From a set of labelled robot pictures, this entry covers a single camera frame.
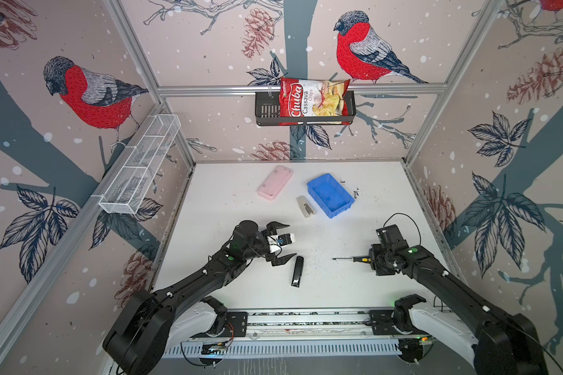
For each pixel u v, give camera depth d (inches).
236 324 28.8
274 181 43.8
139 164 30.9
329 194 42.4
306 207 39.6
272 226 29.3
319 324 29.5
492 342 15.3
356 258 33.5
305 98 34.5
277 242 25.8
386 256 28.7
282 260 28.1
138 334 15.5
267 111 37.4
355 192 43.2
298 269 32.2
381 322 29.1
